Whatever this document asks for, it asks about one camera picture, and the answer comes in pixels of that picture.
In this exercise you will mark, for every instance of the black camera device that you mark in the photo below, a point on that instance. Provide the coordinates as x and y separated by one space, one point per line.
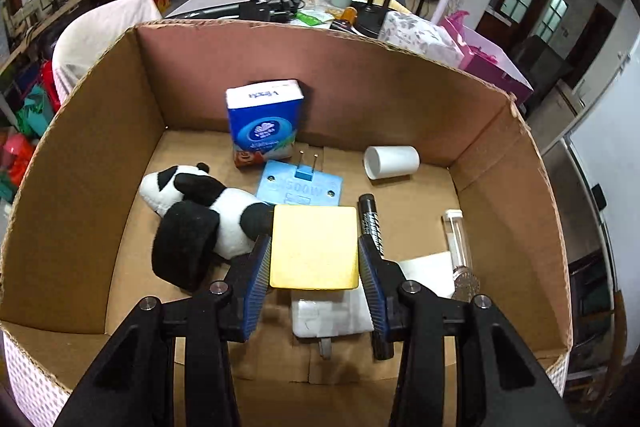
265 7

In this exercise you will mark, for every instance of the wooden workbench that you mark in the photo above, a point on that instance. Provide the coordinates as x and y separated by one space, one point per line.
45 22

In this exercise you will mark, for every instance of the floral tissue box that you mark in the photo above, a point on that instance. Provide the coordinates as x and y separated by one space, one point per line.
425 37

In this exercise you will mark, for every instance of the blue plug adapter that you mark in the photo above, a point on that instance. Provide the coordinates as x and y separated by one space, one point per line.
300 187

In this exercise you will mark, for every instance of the black office chair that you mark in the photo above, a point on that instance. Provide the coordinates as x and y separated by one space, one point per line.
540 57

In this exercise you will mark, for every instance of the green sachet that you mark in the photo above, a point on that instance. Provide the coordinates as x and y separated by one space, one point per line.
310 18

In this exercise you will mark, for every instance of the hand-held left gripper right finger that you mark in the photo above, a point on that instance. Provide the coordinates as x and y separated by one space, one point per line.
372 292

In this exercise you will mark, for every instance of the blue tissue packet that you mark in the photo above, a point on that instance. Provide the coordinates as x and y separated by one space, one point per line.
265 127

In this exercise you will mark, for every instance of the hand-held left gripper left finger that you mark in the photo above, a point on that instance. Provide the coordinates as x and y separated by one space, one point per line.
257 287

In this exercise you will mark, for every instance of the brown cardboard box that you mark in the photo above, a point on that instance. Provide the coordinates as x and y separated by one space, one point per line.
75 207

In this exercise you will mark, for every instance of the chair with white cover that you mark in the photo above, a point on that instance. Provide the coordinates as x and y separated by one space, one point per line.
100 32

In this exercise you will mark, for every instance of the black flat device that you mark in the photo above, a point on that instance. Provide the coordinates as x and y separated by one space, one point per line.
205 12

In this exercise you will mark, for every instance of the panda plush toy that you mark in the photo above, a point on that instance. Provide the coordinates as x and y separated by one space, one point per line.
225 212

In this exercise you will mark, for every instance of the green bag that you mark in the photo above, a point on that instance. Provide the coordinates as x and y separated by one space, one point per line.
35 112

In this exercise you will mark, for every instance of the white plastic cylinder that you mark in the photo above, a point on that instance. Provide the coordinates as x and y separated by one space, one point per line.
392 162

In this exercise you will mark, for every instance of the checkered quilted tablecloth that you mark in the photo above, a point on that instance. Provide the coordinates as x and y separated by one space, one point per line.
30 382

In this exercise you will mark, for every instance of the black marker pen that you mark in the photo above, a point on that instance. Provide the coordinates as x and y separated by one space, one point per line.
370 222

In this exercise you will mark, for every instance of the red bag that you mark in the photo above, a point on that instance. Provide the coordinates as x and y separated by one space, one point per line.
17 157

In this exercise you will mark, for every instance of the red plastic stool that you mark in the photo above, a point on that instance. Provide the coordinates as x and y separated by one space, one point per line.
50 82

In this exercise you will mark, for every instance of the small orange bottle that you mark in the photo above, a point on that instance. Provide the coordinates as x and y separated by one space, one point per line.
350 14

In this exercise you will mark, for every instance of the clear plastic tube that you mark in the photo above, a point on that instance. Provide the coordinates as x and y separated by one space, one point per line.
460 242

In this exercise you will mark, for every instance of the yellow square block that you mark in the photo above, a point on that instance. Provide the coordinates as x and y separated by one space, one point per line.
315 247

